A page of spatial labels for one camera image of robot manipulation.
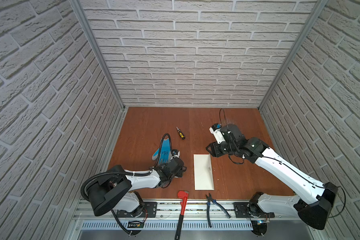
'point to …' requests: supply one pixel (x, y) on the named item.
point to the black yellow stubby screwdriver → (181, 135)
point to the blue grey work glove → (165, 152)
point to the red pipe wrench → (183, 194)
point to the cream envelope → (203, 176)
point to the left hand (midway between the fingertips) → (182, 164)
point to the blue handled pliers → (209, 199)
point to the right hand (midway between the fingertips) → (211, 146)
